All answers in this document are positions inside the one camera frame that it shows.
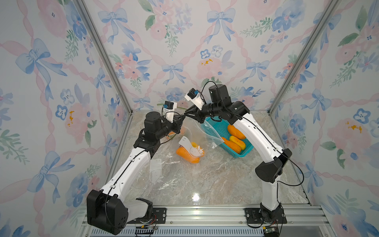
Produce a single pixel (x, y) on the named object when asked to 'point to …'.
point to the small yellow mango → (195, 145)
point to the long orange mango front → (232, 145)
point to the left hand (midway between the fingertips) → (185, 115)
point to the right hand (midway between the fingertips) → (187, 111)
